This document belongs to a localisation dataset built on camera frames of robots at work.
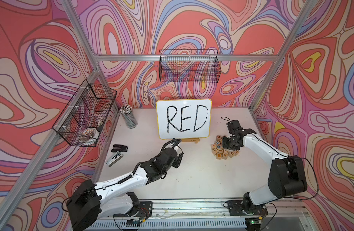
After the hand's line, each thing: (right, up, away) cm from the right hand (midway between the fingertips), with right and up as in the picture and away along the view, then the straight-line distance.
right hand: (225, 149), depth 89 cm
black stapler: (-70, -1, +7) cm, 70 cm away
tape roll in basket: (-74, +12, -16) cm, 77 cm away
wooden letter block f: (-6, +1, +6) cm, 9 cm away
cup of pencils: (-64, +19, +12) cm, 68 cm away
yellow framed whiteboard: (-26, +19, +2) cm, 33 cm away
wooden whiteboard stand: (-24, +5, +5) cm, 25 cm away
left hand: (-29, 0, -9) cm, 30 cm away
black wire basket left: (-84, +18, -10) cm, 86 cm away
